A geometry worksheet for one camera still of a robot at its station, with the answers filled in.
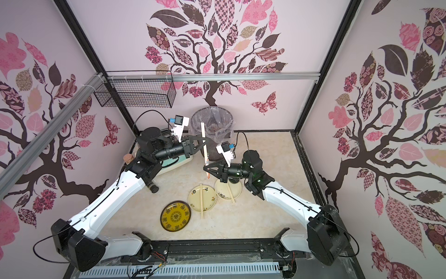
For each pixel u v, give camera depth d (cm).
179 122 57
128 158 93
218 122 102
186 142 56
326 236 41
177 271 70
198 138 61
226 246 76
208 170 66
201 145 62
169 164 63
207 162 65
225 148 61
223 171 60
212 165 65
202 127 61
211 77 93
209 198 88
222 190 92
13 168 51
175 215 84
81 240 37
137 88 95
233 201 87
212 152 98
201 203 86
